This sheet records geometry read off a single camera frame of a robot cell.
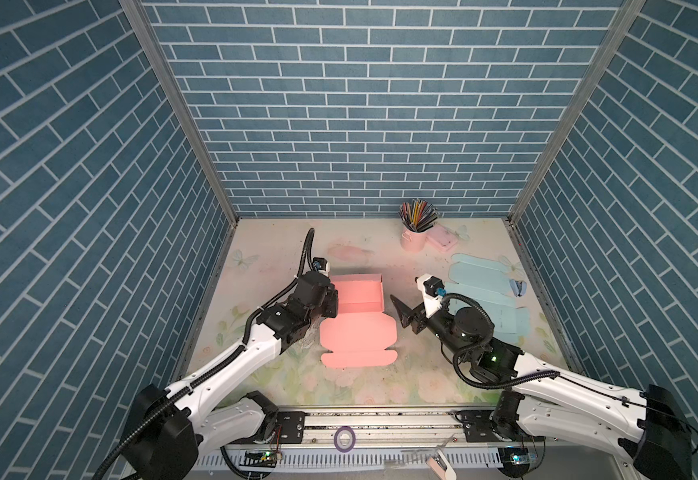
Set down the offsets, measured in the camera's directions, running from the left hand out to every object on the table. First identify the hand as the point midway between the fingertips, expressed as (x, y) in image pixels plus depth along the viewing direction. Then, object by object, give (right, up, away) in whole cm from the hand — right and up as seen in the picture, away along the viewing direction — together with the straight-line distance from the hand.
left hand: (334, 292), depth 82 cm
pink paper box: (+8, -11, 0) cm, 14 cm away
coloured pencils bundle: (+28, +24, +23) cm, 43 cm away
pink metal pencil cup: (+26, +14, +23) cm, 37 cm away
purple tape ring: (+5, -34, -10) cm, 36 cm away
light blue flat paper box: (+52, 0, +21) cm, 56 cm away
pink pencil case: (+38, +16, +30) cm, 51 cm away
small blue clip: (+60, -1, +17) cm, 63 cm away
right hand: (+18, +3, -11) cm, 21 cm away
